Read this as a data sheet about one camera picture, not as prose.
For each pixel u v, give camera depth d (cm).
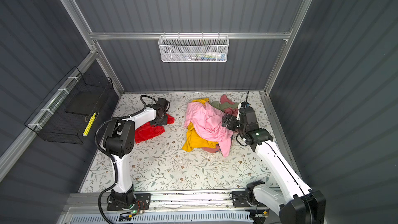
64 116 71
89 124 69
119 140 55
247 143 54
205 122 91
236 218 71
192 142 89
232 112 102
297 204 37
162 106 85
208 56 93
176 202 75
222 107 107
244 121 60
